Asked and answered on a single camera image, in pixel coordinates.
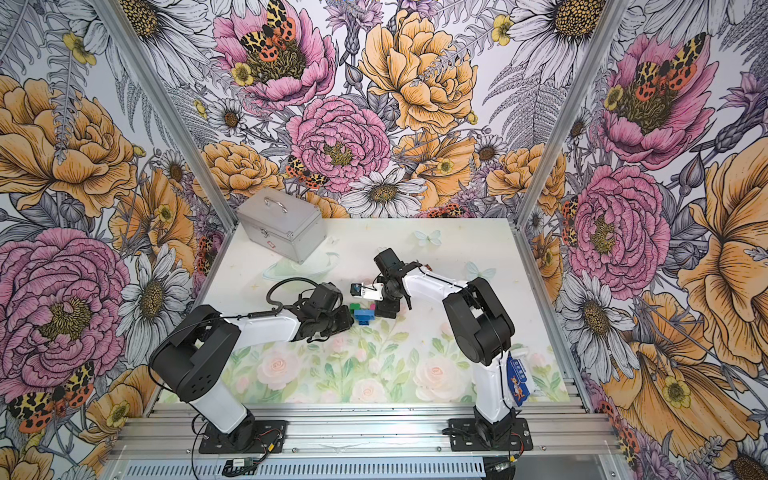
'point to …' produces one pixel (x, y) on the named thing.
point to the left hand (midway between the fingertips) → (351, 328)
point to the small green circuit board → (243, 462)
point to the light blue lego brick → (364, 316)
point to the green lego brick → (354, 306)
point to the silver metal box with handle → (285, 223)
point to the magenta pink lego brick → (373, 306)
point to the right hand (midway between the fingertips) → (384, 302)
